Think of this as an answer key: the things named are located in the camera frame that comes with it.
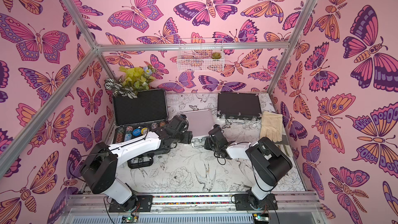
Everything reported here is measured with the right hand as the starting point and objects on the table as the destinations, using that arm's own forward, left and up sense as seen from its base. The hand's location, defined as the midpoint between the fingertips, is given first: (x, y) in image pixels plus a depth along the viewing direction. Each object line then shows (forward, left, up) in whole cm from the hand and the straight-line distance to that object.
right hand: (206, 140), depth 94 cm
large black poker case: (+10, +45, +8) cm, 47 cm away
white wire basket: (+45, +8, +30) cm, 55 cm away
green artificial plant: (+31, +44, +23) cm, 58 cm away
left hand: (0, +9, +8) cm, 12 cm away
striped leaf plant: (+21, +53, +23) cm, 61 cm away
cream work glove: (+11, -42, 0) cm, 44 cm away
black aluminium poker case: (+26, -23, +2) cm, 34 cm away
